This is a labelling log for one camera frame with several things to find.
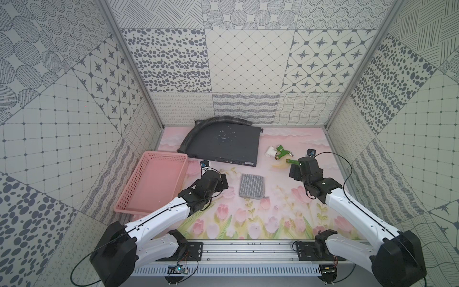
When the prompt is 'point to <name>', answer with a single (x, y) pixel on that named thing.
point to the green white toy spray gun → (277, 153)
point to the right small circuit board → (329, 272)
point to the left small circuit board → (177, 269)
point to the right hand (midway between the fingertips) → (304, 169)
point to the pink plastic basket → (155, 180)
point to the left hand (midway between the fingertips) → (216, 172)
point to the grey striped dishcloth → (252, 186)
